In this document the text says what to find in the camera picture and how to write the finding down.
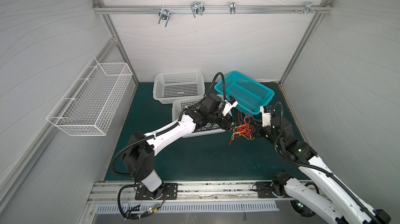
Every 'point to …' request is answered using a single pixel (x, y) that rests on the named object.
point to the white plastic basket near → (178, 104)
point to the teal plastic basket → (250, 95)
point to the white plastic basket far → (169, 86)
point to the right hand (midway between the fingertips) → (254, 119)
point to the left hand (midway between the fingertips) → (233, 120)
